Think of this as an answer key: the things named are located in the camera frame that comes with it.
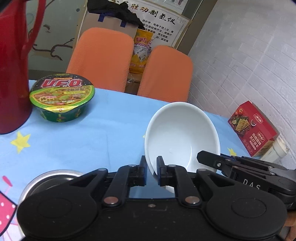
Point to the red cracker box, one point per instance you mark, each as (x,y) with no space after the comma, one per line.
(253,128)

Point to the green instant noodle bowl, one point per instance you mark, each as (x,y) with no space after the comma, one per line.
(61,97)

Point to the white wall poster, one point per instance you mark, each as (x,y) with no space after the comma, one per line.
(167,26)

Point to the blue cartoon tablecloth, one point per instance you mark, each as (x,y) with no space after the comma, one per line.
(109,134)

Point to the person's right hand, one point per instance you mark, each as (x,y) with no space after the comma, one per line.
(288,231)

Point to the black cloth on bag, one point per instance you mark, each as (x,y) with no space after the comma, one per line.
(119,11)

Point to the white plastic cup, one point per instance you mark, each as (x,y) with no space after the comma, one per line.
(276,152)

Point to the brown paper bag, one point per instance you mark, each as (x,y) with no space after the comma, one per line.
(91,20)

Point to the orange chair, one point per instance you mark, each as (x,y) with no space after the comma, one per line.
(103,57)
(167,75)

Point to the red thermos jug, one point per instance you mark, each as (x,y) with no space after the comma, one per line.
(16,43)

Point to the white ribbed bowl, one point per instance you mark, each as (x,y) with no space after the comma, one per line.
(178,132)

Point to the stainless steel bowl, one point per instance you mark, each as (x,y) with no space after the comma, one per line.
(48,180)

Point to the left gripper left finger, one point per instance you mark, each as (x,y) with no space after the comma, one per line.
(122,181)

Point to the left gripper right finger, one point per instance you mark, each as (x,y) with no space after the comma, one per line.
(177,177)

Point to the right orange chair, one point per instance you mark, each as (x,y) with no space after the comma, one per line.
(167,75)

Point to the left orange chair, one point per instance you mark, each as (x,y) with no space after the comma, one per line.
(103,57)

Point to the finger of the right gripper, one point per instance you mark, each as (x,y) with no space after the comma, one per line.
(227,158)
(214,161)

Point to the yellow snack bag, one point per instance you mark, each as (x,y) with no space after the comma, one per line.
(141,51)

